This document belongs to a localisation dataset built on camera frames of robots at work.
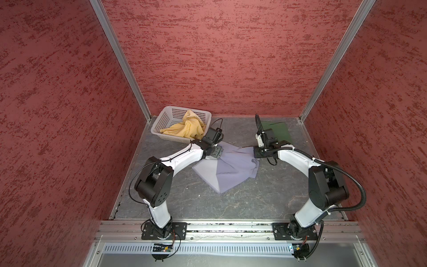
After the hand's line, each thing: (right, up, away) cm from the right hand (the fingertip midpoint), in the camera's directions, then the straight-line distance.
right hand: (256, 154), depth 94 cm
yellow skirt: (-38, +16, +1) cm, 41 cm away
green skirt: (+21, +15, +20) cm, 33 cm away
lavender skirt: (-11, -6, -1) cm, 13 cm away
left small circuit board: (-48, -39, -22) cm, 65 cm away
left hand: (-26, +3, -2) cm, 26 cm away
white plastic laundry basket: (-56, +25, +23) cm, 66 cm away
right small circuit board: (+14, -40, -23) cm, 48 cm away
